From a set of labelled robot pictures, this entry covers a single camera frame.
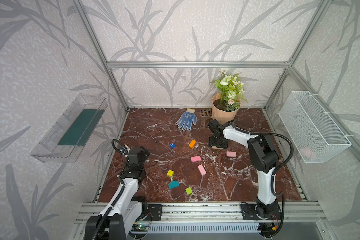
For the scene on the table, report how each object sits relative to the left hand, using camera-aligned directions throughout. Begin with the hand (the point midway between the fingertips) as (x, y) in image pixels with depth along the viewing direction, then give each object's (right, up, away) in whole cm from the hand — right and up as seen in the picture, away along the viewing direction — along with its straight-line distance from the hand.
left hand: (141, 146), depth 87 cm
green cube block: (+28, -23, -7) cm, 37 cm away
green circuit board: (+5, -36, -16) cm, 40 cm away
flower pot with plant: (+54, +27, +14) cm, 62 cm away
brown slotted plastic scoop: (+41, +20, +28) cm, 53 cm away
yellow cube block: (+17, -15, -2) cm, 23 cm away
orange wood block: (+30, 0, +12) cm, 32 cm away
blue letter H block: (+17, -1, +11) cm, 21 cm away
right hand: (+46, +1, +13) cm, 48 cm away
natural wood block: (+45, -2, +4) cm, 45 cm away
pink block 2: (+32, -9, +4) cm, 34 cm away
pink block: (+55, -6, +7) cm, 56 cm away
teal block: (+20, -20, -5) cm, 29 cm away
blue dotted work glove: (+26, +16, +25) cm, 40 cm away
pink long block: (+36, -14, +1) cm, 39 cm away
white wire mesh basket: (+82, +8, -26) cm, 86 cm away
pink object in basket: (+86, 0, -14) cm, 88 cm away
